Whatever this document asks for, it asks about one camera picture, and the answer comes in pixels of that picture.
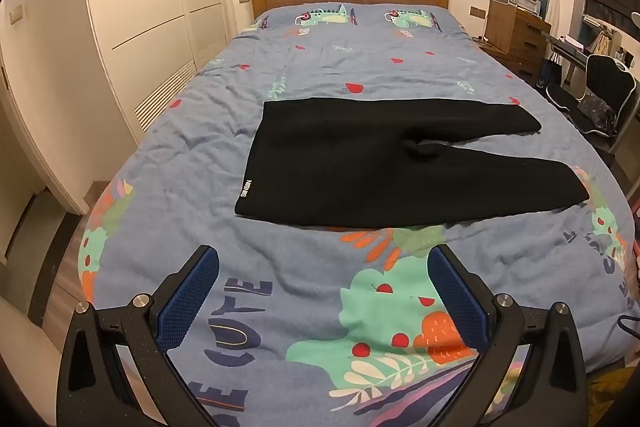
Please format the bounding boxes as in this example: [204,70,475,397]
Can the blue printed bed cover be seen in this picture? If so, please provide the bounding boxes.
[80,2,638,427]

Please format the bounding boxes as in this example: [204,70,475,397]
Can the wooden dresser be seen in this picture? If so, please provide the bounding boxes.
[485,0,552,80]

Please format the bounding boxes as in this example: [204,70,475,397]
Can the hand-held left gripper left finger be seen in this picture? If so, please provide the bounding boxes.
[56,245,221,427]

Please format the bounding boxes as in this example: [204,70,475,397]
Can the cluttered desk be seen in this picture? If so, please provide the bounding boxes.
[547,32,593,75]

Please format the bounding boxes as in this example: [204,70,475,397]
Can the black chair with white trim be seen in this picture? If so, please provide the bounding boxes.
[545,53,640,152]

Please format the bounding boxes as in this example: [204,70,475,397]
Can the black pants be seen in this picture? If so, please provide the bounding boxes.
[234,97,590,229]

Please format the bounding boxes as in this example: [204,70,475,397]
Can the dark shopping bag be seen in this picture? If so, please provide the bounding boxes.
[539,56,564,88]

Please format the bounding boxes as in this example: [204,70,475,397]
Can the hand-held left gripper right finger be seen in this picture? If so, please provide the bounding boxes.
[426,244,591,427]

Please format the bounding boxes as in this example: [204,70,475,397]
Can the white wardrobe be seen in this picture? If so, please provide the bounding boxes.
[82,0,233,142]

